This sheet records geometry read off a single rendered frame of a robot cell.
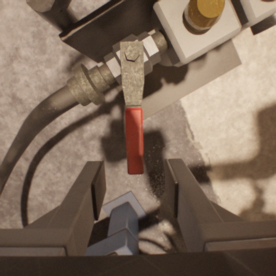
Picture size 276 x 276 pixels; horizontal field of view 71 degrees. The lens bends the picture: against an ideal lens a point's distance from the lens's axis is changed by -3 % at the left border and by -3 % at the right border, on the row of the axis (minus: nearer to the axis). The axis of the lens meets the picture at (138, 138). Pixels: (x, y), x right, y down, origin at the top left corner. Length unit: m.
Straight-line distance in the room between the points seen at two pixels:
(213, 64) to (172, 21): 0.51
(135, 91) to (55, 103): 0.11
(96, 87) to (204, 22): 0.14
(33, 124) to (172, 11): 0.24
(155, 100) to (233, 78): 0.29
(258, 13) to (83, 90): 0.23
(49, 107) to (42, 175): 0.60
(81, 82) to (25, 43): 0.57
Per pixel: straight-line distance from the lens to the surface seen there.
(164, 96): 0.71
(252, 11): 0.30
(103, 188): 0.16
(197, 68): 0.74
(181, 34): 0.26
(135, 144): 0.23
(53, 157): 0.81
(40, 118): 0.30
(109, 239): 0.71
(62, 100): 0.27
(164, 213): 0.88
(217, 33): 0.27
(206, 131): 0.77
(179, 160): 0.16
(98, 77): 0.27
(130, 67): 0.24
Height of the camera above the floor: 0.71
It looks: 75 degrees down
